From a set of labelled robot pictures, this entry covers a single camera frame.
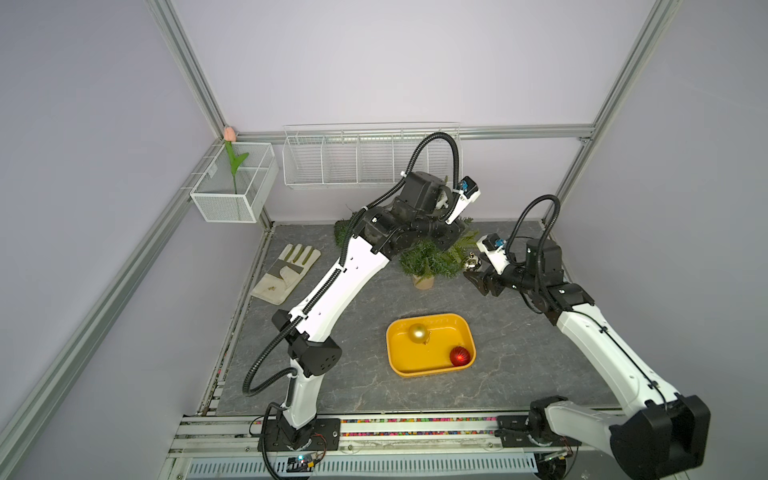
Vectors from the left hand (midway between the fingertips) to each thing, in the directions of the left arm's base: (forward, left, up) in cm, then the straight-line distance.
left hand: (464, 224), depth 66 cm
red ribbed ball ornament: (-18, -1, -34) cm, 38 cm away
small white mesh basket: (+20, +63, -4) cm, 66 cm away
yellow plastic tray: (-9, +1, -39) cm, 40 cm away
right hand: (+1, -6, -15) cm, 16 cm away
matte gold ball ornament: (-10, +10, -35) cm, 38 cm away
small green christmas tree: (+2, +8, -15) cm, 17 cm away
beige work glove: (+22, +51, -39) cm, 68 cm away
